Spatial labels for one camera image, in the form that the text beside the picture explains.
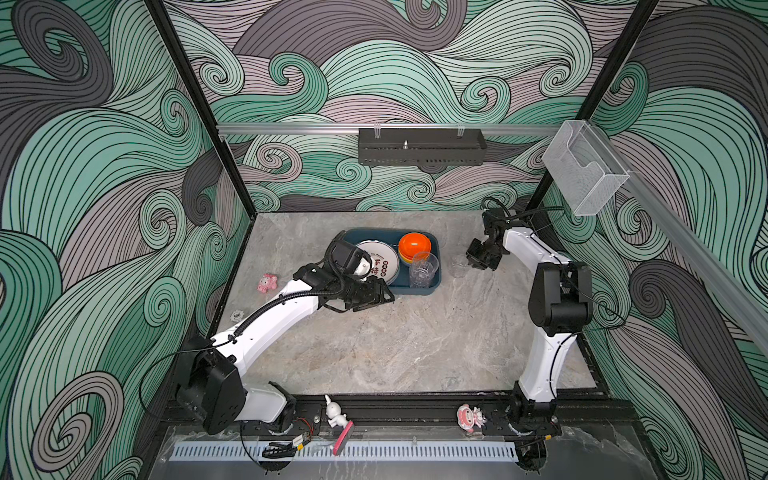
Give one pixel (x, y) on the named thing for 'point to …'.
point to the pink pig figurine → (468, 417)
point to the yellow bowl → (406, 259)
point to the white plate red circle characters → (385, 262)
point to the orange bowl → (415, 242)
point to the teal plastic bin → (392, 235)
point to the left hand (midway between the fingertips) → (389, 299)
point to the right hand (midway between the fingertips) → (471, 260)
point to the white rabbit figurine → (333, 411)
